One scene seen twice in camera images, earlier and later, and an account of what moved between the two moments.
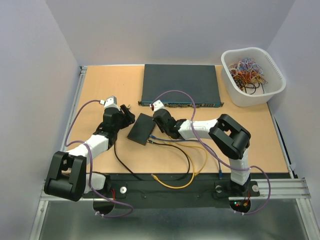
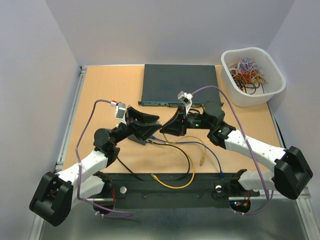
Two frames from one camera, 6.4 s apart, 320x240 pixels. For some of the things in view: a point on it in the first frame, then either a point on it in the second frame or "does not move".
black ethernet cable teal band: x=151 y=142 does not move
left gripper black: x=129 y=117 to x=143 y=131
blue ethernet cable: x=220 y=171 does not move
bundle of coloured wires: x=248 y=74 does not move
